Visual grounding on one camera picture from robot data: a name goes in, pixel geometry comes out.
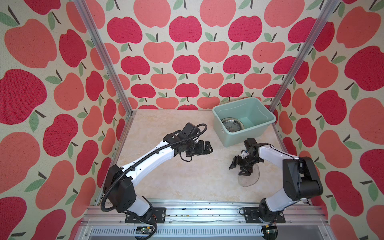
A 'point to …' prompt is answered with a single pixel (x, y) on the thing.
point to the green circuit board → (144, 230)
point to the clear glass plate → (249, 180)
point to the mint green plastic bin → (243, 120)
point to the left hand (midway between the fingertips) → (209, 152)
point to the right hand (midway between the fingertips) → (237, 170)
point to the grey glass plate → (233, 124)
